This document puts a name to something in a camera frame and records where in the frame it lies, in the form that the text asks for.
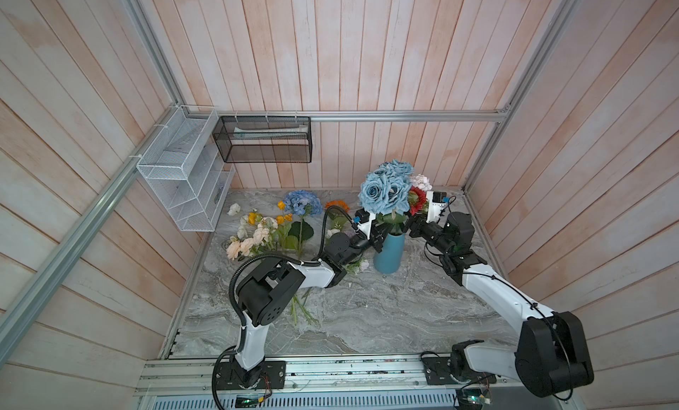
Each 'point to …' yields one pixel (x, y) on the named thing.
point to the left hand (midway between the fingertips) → (395, 222)
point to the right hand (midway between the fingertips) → (402, 210)
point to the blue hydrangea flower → (301, 201)
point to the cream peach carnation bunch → (255, 239)
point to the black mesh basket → (264, 139)
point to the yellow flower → (279, 219)
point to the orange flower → (338, 202)
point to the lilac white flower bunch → (421, 181)
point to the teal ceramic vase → (390, 258)
